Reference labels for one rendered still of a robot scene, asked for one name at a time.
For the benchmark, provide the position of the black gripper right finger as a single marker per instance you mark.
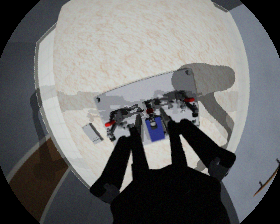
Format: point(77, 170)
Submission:
point(218, 160)

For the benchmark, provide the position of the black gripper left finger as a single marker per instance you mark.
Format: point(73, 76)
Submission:
point(107, 186)

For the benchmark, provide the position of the grey rectangular block with slot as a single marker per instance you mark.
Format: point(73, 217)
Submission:
point(92, 134)

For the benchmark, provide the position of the grey fixture plate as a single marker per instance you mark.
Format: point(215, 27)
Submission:
point(161, 89)

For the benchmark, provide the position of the blue flat plate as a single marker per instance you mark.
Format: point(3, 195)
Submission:
point(157, 134)

